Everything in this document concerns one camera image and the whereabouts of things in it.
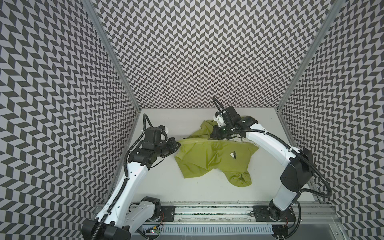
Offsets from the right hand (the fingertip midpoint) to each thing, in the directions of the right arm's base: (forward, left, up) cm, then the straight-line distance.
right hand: (212, 133), depth 81 cm
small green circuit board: (-42, +28, -15) cm, 53 cm away
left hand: (-8, +16, +3) cm, 18 cm away
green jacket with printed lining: (-9, +7, -8) cm, 14 cm away
